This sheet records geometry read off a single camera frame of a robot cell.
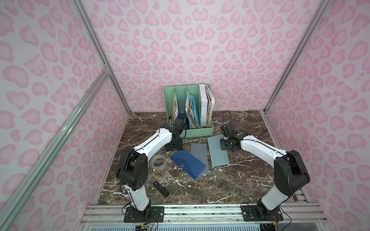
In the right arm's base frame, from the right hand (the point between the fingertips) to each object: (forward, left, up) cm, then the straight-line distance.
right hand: (224, 143), depth 92 cm
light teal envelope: (-8, +3, -4) cm, 9 cm away
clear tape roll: (-7, +42, -4) cm, 43 cm away
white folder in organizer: (+21, +13, +14) cm, 28 cm away
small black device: (-26, +38, -6) cm, 46 cm away
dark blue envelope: (-11, +23, -6) cm, 26 cm away
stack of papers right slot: (+19, +8, +14) cm, 25 cm away
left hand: (-4, +30, +2) cm, 30 cm away
